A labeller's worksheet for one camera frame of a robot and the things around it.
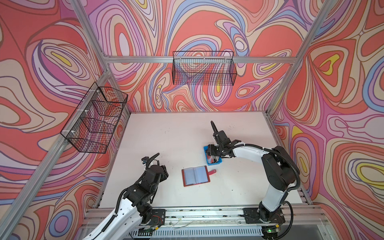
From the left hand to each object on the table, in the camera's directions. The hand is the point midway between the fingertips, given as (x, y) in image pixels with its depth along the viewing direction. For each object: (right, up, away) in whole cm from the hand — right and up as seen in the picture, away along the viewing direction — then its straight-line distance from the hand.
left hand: (165, 167), depth 81 cm
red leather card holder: (+17, -6, +5) cm, 19 cm away
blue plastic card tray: (+23, +9, +12) cm, 28 cm away
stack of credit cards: (+27, +3, +8) cm, 28 cm away
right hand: (+27, +5, +13) cm, 31 cm away
